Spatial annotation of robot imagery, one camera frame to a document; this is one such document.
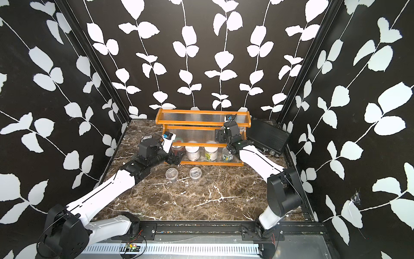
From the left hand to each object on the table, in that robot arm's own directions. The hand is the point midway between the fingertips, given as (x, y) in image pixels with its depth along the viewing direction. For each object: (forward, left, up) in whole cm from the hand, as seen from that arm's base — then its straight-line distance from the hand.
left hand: (178, 145), depth 80 cm
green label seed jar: (+3, -17, -13) cm, 21 cm away
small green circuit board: (-40, +20, -22) cm, 50 cm away
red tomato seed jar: (+5, +1, -13) cm, 14 cm away
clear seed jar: (-8, +5, -15) cm, 18 cm away
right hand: (+12, -23, -1) cm, 26 cm away
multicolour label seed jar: (+1, -26, -15) cm, 30 cm away
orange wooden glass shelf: (+30, -6, -24) cm, 39 cm away
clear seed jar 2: (-7, -7, -16) cm, 20 cm away
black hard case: (+22, -58, -22) cm, 65 cm away
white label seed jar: (+3, -6, -12) cm, 14 cm away
